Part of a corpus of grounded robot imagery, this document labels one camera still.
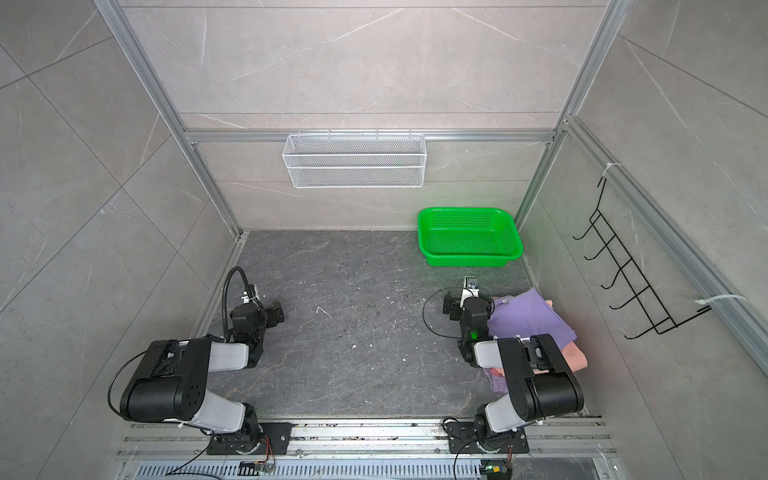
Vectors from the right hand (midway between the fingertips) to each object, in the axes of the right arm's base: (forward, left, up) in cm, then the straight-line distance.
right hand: (465, 290), depth 94 cm
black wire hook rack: (-25, -30, +26) cm, 47 cm away
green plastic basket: (+30, -8, -7) cm, 32 cm away
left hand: (-1, +66, 0) cm, 66 cm away
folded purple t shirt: (-27, -5, -6) cm, 28 cm away
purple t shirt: (-11, -15, +3) cm, 19 cm away
